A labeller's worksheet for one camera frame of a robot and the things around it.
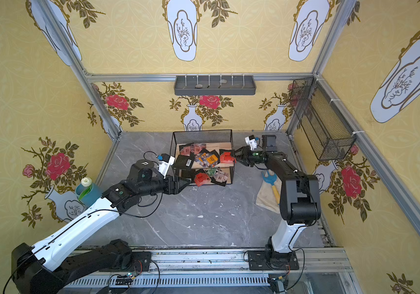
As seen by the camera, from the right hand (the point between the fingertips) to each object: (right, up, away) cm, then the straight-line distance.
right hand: (228, 157), depth 89 cm
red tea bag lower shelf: (-14, -12, +9) cm, 20 cm away
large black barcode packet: (-20, -10, +12) cm, 26 cm away
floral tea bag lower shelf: (-4, -11, +9) cm, 14 cm away
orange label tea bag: (-10, -1, -2) cm, 11 cm away
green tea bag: (-8, -9, +11) cm, 16 cm away
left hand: (-19, -10, -16) cm, 26 cm away
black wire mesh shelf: (-6, +10, +29) cm, 31 cm away
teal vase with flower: (-56, -13, -19) cm, 60 cm away
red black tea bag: (-1, 0, -1) cm, 1 cm away
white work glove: (+19, -20, +3) cm, 28 cm away
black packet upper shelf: (-21, -2, -3) cm, 22 cm away
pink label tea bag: (-17, +4, +3) cm, 17 cm away
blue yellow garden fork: (+24, -12, +9) cm, 28 cm away
